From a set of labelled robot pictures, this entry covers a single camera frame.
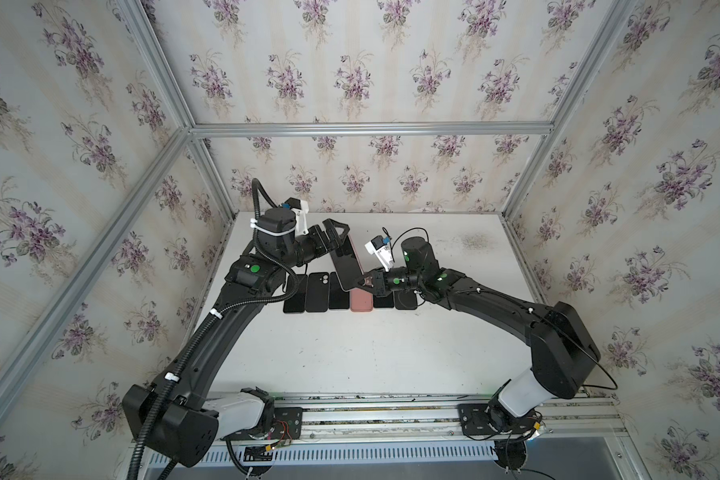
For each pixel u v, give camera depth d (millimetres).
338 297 957
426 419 752
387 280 704
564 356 439
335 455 765
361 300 952
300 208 648
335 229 624
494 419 663
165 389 374
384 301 937
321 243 614
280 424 717
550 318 473
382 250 722
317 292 1001
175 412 362
